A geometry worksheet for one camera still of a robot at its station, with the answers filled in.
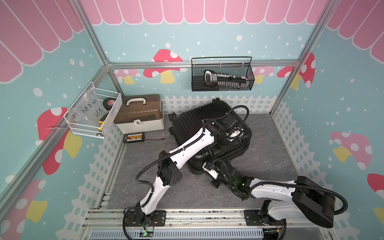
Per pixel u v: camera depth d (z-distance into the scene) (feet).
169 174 1.88
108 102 2.61
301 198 1.41
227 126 2.04
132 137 3.44
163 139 3.47
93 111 2.29
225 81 2.87
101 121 2.09
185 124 2.84
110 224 2.40
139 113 3.09
